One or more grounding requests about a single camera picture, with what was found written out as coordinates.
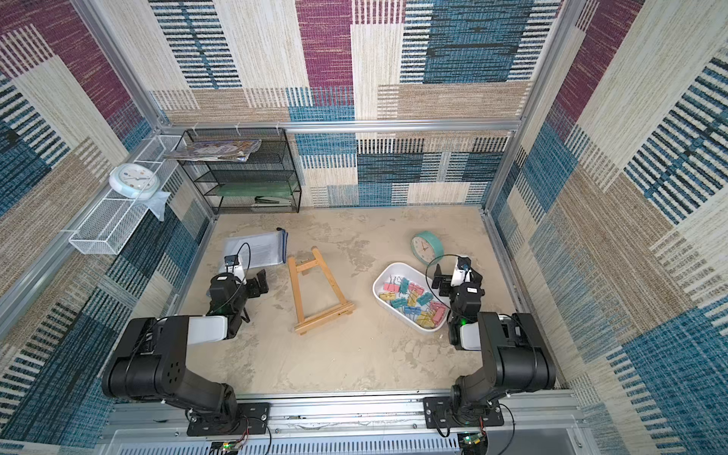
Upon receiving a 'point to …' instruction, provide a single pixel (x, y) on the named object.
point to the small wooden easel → (341, 310)
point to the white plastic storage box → (406, 294)
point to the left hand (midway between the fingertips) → (248, 271)
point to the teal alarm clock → (428, 247)
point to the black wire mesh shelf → (266, 183)
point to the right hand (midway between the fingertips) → (456, 263)
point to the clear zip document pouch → (258, 250)
